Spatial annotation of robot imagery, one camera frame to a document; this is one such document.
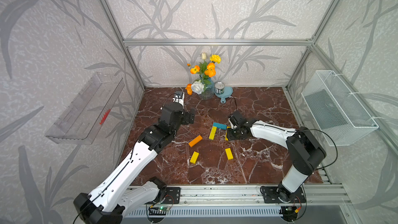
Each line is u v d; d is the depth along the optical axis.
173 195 0.74
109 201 0.37
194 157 0.85
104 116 0.66
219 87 1.15
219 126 0.97
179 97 0.60
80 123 0.63
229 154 0.87
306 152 0.46
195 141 0.92
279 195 0.66
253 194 0.75
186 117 0.63
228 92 1.17
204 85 0.84
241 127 0.70
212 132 0.96
